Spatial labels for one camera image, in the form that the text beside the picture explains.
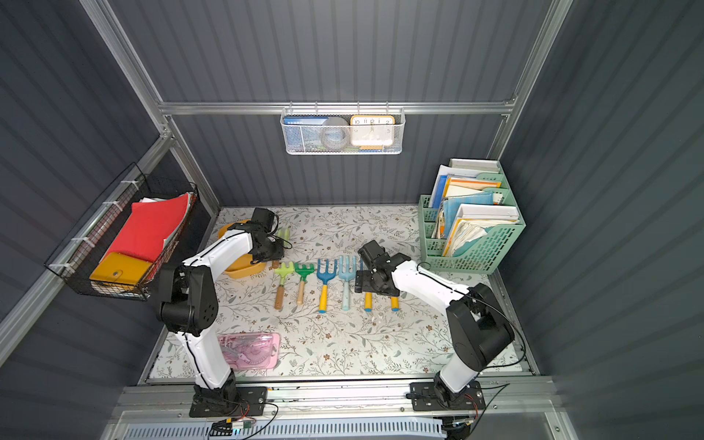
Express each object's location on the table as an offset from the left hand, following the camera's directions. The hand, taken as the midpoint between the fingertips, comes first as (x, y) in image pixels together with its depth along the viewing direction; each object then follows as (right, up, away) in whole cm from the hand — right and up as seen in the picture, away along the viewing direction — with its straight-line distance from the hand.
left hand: (275, 253), depth 97 cm
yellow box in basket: (-27, -1, -32) cm, 42 cm away
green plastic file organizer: (+71, 0, -5) cm, 71 cm away
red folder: (-27, +9, -24) cm, 37 cm away
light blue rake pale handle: (+26, -9, +2) cm, 27 cm away
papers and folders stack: (+65, +16, -10) cm, 67 cm away
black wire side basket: (-34, +2, -35) cm, 49 cm away
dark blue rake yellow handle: (+42, -17, -5) cm, 46 cm away
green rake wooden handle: (+9, -7, +3) cm, 12 cm away
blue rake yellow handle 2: (+33, -16, -5) cm, 37 cm away
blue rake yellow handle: (+18, -9, +3) cm, 20 cm away
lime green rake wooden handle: (+2, -13, -2) cm, 14 cm away
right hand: (+36, -10, -8) cm, 38 cm away
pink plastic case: (-2, -29, -14) cm, 32 cm away
